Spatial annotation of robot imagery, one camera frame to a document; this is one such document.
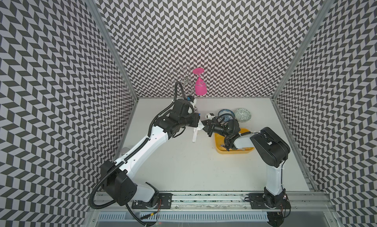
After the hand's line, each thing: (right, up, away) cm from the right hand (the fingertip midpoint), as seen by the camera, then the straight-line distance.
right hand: (196, 124), depth 78 cm
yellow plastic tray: (+14, -11, +11) cm, 21 cm away
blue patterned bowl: (+16, +5, +3) cm, 17 cm away
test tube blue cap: (+22, -12, -6) cm, 25 cm away
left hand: (+1, +3, -1) cm, 4 cm away
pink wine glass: (+3, +23, +21) cm, 31 cm away
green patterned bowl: (+34, +4, +28) cm, 44 cm away
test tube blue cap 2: (-1, -4, -2) cm, 5 cm away
